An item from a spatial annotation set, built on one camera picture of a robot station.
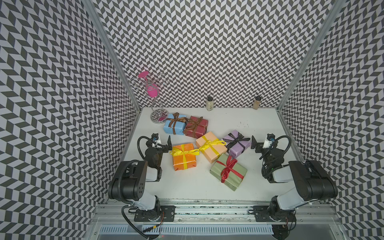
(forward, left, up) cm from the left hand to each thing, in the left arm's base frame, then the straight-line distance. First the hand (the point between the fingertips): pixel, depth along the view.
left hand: (162, 136), depth 90 cm
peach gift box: (-9, -29, -6) cm, 31 cm away
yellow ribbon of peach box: (-10, -21, -1) cm, 24 cm away
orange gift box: (-12, -14, -3) cm, 19 cm away
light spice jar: (+31, -31, -3) cm, 44 cm away
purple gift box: (-5, -45, -2) cm, 45 cm away
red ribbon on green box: (-21, -37, -4) cm, 43 cm away
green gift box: (-24, -41, -6) cm, 48 cm away
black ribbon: (-1, -49, -2) cm, 49 cm away
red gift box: (+9, -21, -3) cm, 23 cm away
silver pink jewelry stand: (+25, +8, -9) cm, 27 cm away
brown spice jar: (+33, -67, -4) cm, 75 cm away
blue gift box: (+10, -10, -3) cm, 14 cm away
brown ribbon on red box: (+13, -19, -3) cm, 24 cm away
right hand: (-1, -60, 0) cm, 60 cm away
